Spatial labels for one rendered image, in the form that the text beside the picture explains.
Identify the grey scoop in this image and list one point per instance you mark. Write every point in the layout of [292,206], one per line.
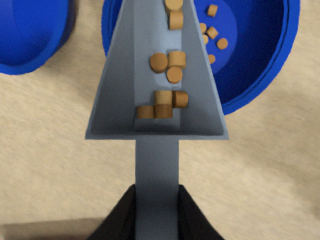
[127,81]

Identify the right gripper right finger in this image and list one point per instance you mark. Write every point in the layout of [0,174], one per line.
[192,223]

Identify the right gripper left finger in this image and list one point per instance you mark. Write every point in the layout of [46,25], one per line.
[120,222]

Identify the blue bowl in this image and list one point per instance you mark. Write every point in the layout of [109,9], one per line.
[260,35]
[32,29]

